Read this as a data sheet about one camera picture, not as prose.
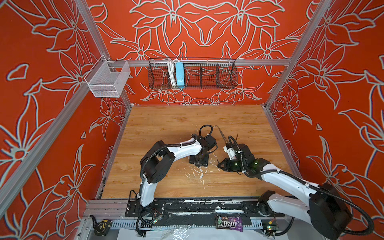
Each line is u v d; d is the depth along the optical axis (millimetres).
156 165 490
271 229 684
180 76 898
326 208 404
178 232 673
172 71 893
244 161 640
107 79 943
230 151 773
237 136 1005
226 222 684
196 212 728
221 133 1034
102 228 660
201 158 759
